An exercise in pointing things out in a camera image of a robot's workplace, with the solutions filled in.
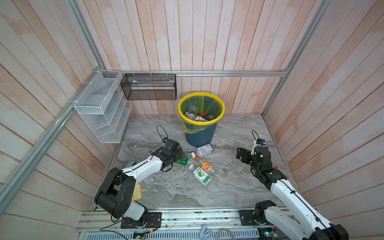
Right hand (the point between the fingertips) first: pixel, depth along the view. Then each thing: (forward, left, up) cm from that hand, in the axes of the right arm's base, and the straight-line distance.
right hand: (244, 150), depth 84 cm
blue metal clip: (-38, +23, -11) cm, 46 cm away
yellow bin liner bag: (+29, +22, +9) cm, 37 cm away
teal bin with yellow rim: (+16, +22, -9) cm, 28 cm away
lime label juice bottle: (-11, +25, -10) cm, 29 cm away
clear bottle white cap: (+26, +30, +7) cm, 40 cm away
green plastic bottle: (-3, +35, -10) cm, 37 cm away
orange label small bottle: (-6, +21, -9) cm, 24 cm away
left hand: (-1, +39, -8) cm, 40 cm away
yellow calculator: (-21, +61, -12) cm, 65 cm away
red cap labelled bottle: (+28, +24, +1) cm, 36 cm away
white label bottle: (+18, +25, +7) cm, 32 cm away
